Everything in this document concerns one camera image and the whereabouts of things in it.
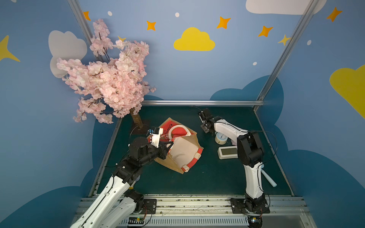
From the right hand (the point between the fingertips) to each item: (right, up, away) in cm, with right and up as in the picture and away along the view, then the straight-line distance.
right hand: (211, 123), depth 101 cm
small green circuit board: (-45, -51, -28) cm, 73 cm away
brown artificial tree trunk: (-53, +2, -3) cm, 53 cm away
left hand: (-26, -8, -31) cm, 41 cm away
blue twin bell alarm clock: (+6, -11, -4) cm, 13 cm away
